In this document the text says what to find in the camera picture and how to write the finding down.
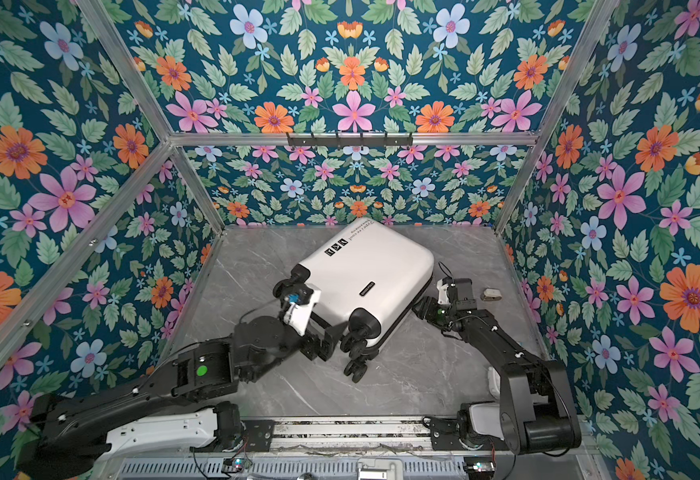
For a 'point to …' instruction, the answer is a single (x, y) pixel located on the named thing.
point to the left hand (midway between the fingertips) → (336, 311)
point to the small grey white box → (492, 294)
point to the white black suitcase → (369, 278)
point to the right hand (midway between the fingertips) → (419, 308)
